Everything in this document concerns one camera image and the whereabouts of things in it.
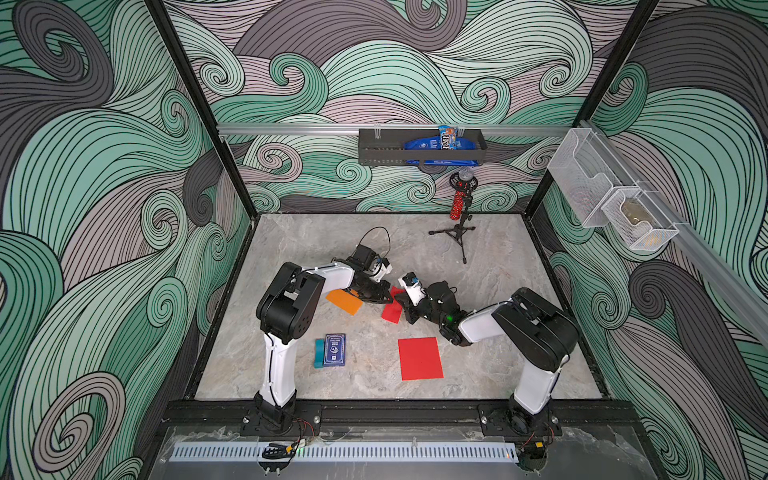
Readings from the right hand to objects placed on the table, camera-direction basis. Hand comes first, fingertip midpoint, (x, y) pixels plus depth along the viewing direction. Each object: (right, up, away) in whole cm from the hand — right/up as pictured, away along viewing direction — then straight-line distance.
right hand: (400, 294), depth 93 cm
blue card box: (-20, -14, -9) cm, 26 cm away
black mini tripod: (+22, +20, +15) cm, 33 cm away
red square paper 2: (+5, -17, -9) cm, 20 cm away
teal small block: (-24, -15, -8) cm, 30 cm away
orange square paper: (-17, -2, 0) cm, 18 cm away
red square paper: (-2, -5, 0) cm, 6 cm away
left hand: (-2, -1, +2) cm, 3 cm away
